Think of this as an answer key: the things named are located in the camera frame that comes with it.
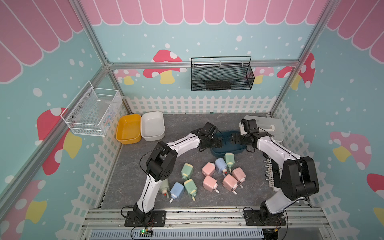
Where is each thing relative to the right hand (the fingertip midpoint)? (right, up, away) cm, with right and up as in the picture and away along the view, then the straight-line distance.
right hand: (237, 138), depth 93 cm
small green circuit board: (-50, -46, -21) cm, 71 cm away
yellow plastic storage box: (-76, +6, +16) cm, 78 cm away
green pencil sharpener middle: (-31, -18, -10) cm, 37 cm away
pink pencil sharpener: (-19, -17, -10) cm, 27 cm away
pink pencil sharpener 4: (-8, -23, -14) cm, 28 cm away
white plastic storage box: (-58, +8, +17) cm, 61 cm away
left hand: (-13, -5, +2) cm, 14 cm away
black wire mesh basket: (-11, +41, +1) cm, 43 cm away
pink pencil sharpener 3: (-18, -24, -14) cm, 33 cm away
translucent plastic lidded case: (+25, +7, +3) cm, 26 cm away
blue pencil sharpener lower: (-36, -26, -17) cm, 48 cm away
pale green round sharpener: (-42, -25, -16) cm, 52 cm away
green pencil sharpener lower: (-28, -25, -16) cm, 41 cm away
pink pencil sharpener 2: (-2, -20, -12) cm, 23 cm away
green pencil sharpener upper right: (-6, -13, -6) cm, 15 cm away
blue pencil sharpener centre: (-12, -16, -9) cm, 21 cm away
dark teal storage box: (-7, -6, -2) cm, 9 cm away
